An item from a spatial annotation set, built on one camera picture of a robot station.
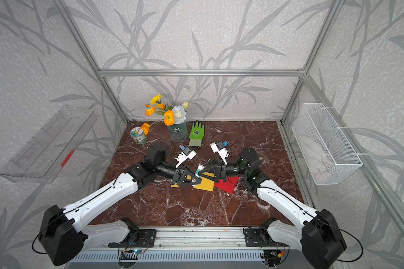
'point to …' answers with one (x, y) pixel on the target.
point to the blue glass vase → (178, 133)
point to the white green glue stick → (200, 167)
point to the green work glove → (196, 134)
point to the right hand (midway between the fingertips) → (200, 172)
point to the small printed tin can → (138, 135)
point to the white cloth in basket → (318, 161)
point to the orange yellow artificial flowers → (175, 115)
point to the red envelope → (228, 186)
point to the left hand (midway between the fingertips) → (196, 183)
